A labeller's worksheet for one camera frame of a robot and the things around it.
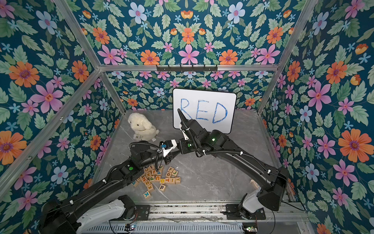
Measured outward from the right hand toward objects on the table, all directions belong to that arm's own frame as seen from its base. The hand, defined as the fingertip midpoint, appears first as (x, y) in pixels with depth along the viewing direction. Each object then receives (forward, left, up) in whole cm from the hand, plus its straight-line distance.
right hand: (182, 141), depth 70 cm
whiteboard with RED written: (+29, -18, -7) cm, 35 cm away
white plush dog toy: (+18, +29, -14) cm, 37 cm away
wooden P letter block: (-14, +12, -25) cm, 31 cm away
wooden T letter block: (-10, +4, -25) cm, 27 cm away
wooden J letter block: (-6, +7, -25) cm, 26 cm away
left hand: (-2, 0, -1) cm, 2 cm away
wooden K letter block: (-18, +20, -25) cm, 37 cm away
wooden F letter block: (-4, +9, -25) cm, 27 cm away
